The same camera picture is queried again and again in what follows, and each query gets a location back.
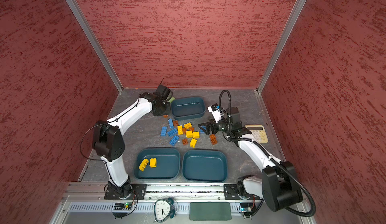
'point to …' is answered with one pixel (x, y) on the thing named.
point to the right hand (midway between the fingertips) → (202, 124)
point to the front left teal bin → (157, 163)
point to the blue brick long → (163, 131)
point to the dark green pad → (210, 211)
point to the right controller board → (246, 207)
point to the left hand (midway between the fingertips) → (166, 114)
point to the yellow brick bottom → (193, 142)
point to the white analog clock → (165, 209)
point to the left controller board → (125, 206)
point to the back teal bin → (188, 108)
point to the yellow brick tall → (180, 130)
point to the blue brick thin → (171, 124)
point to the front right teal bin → (203, 165)
